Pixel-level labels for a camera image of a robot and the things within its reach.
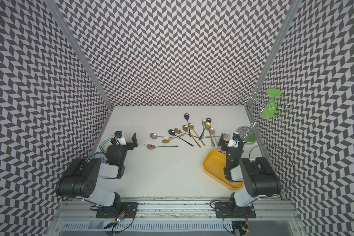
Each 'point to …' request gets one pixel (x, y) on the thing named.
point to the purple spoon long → (187, 117)
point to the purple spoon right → (208, 119)
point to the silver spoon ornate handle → (212, 133)
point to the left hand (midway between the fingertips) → (128, 134)
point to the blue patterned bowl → (99, 155)
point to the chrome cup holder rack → (261, 105)
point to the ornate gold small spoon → (166, 140)
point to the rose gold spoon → (186, 129)
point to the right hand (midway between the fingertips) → (229, 136)
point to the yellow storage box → (214, 162)
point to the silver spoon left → (154, 135)
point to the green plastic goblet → (269, 111)
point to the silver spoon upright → (203, 123)
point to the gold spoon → (191, 126)
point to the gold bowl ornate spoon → (208, 127)
